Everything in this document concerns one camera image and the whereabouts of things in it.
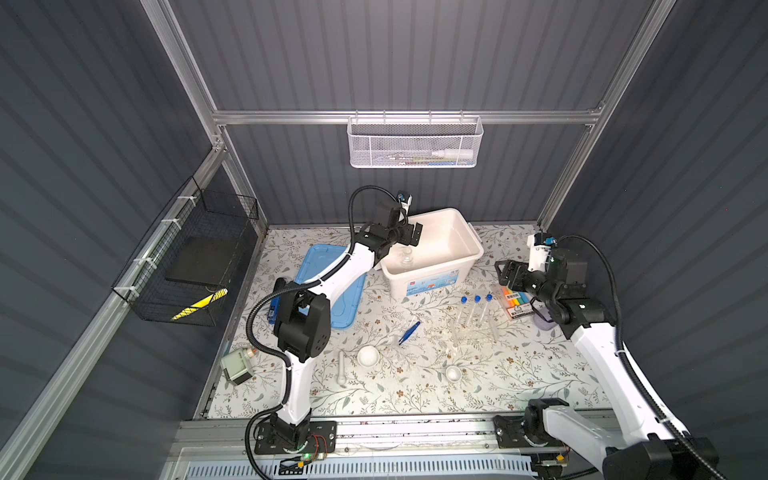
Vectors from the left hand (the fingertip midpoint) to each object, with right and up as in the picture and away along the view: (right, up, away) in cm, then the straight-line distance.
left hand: (406, 220), depth 92 cm
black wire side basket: (-54, -13, -21) cm, 59 cm away
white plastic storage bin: (+16, -12, +19) cm, 28 cm away
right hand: (+27, -14, -14) cm, 34 cm away
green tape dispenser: (-47, -41, -11) cm, 63 cm away
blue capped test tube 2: (+21, -28, -4) cm, 35 cm away
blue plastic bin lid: (-19, -28, +5) cm, 34 cm away
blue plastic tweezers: (+1, -35, 0) cm, 35 cm away
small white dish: (+13, -44, -9) cm, 47 cm away
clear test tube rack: (+25, -35, -1) cm, 43 cm away
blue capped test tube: (+18, -31, +1) cm, 36 cm away
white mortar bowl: (-11, -40, -7) cm, 42 cm away
